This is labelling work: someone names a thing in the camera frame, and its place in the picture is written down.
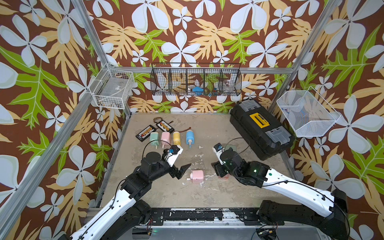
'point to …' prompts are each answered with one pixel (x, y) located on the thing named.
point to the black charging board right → (165, 127)
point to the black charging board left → (145, 133)
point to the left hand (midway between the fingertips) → (184, 155)
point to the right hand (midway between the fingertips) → (214, 161)
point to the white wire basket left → (112, 88)
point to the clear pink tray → (226, 177)
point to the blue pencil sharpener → (190, 137)
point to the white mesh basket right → (308, 113)
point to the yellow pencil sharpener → (176, 138)
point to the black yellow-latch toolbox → (263, 132)
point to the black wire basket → (200, 79)
